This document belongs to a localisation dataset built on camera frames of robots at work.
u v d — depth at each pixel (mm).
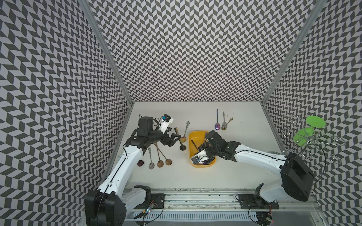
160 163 864
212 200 757
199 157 669
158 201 722
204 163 869
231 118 1081
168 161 866
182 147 927
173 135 679
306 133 644
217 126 1027
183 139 958
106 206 372
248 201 753
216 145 630
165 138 675
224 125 1042
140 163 864
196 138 914
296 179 427
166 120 668
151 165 857
